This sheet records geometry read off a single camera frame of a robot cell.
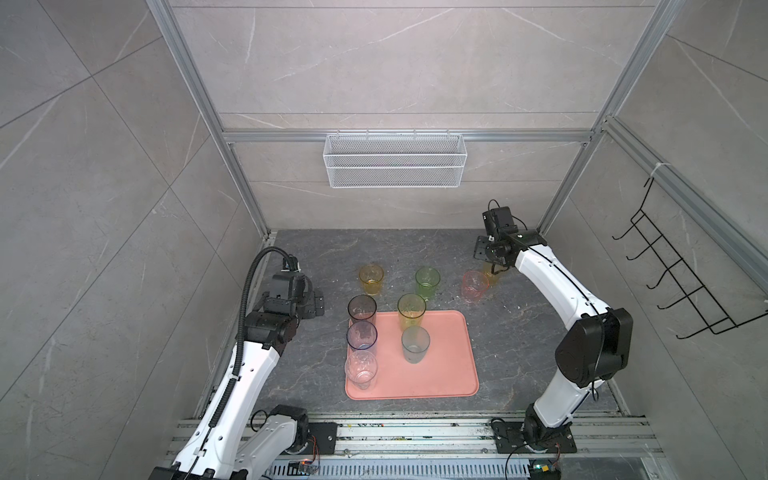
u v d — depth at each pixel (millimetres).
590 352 447
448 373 838
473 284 1039
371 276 1018
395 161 1003
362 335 831
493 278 1072
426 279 1011
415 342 892
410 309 817
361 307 829
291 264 639
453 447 730
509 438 729
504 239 616
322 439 735
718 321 582
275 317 529
